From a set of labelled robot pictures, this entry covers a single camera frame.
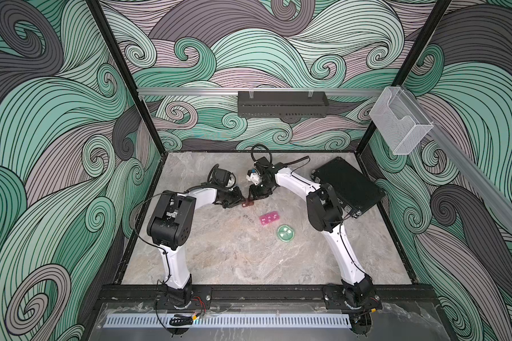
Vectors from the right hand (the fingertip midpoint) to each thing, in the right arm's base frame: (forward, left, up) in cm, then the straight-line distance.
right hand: (250, 199), depth 99 cm
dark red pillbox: (-2, +1, 0) cm, 2 cm away
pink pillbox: (-9, -9, 0) cm, 13 cm away
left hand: (-1, +2, +3) cm, 4 cm away
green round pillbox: (-17, -15, 0) cm, 23 cm away
